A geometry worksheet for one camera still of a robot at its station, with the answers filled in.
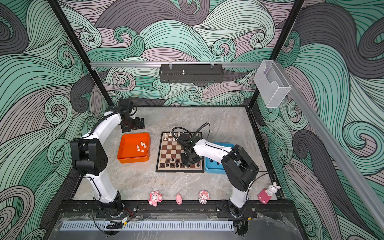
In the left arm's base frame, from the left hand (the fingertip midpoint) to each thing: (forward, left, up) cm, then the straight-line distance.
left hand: (138, 126), depth 92 cm
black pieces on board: (-21, -26, -9) cm, 34 cm away
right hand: (-19, -31, -10) cm, 38 cm away
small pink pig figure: (-38, -27, -11) cm, 48 cm away
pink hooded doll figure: (-37, -41, -9) cm, 55 cm away
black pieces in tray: (-17, -47, -12) cm, 51 cm away
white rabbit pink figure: (-36, -74, -11) cm, 82 cm away
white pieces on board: (+1, -19, -11) cm, 22 cm away
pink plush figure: (-38, -15, -9) cm, 42 cm away
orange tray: (-9, +3, -12) cm, 15 cm away
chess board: (-11, -20, -11) cm, 26 cm away
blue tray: (-21, -47, -9) cm, 53 cm away
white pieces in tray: (-9, 0, -12) cm, 15 cm away
